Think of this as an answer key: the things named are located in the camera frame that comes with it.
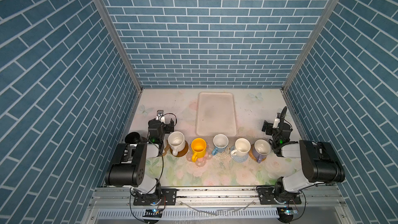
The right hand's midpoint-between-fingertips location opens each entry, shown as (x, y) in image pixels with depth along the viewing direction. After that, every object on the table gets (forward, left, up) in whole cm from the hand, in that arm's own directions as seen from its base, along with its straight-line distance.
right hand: (273, 120), depth 94 cm
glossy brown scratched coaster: (-23, +53, -5) cm, 58 cm away
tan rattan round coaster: (-20, +14, -7) cm, 25 cm away
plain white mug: (-17, +19, -3) cm, 26 cm away
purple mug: (-16, +8, -6) cm, 19 cm away
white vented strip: (-50, +44, -8) cm, 67 cm away
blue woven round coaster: (-23, +21, -7) cm, 32 cm away
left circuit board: (-51, +62, -9) cm, 80 cm away
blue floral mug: (-16, +32, -2) cm, 36 cm away
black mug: (-19, +82, +1) cm, 84 cm away
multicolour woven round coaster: (-22, +30, -6) cm, 38 cm away
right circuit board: (-46, 0, -10) cm, 47 cm away
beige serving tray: (+6, +36, -7) cm, 37 cm away
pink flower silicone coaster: (-26, +42, -6) cm, 50 cm away
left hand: (-5, +67, +3) cm, 67 cm away
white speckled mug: (-16, +57, -3) cm, 60 cm away
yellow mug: (-19, +44, -6) cm, 49 cm away
